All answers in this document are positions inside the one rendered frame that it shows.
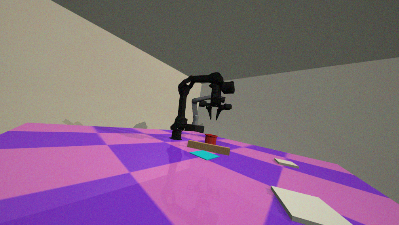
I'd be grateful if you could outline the tan wooden bar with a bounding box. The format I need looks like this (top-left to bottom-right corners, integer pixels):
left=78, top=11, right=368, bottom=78
left=187, top=140, right=230, bottom=156

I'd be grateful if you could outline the red cup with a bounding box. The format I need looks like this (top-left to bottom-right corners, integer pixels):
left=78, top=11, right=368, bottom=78
left=205, top=134, right=218, bottom=145

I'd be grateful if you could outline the cream flat square block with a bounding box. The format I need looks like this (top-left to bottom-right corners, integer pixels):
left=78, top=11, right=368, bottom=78
left=274, top=158, right=299, bottom=169

